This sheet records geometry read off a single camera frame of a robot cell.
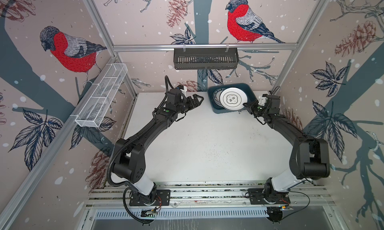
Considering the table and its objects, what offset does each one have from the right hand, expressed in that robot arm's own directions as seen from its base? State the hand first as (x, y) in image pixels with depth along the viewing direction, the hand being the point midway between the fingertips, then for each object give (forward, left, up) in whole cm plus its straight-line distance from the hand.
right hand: (242, 104), depth 89 cm
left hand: (-5, +26, +9) cm, 28 cm away
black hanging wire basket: (+34, +23, +11) cm, 42 cm away
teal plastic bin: (+7, +15, -13) cm, 21 cm away
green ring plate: (+20, +15, -14) cm, 29 cm away
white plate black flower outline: (+5, +5, -1) cm, 7 cm away
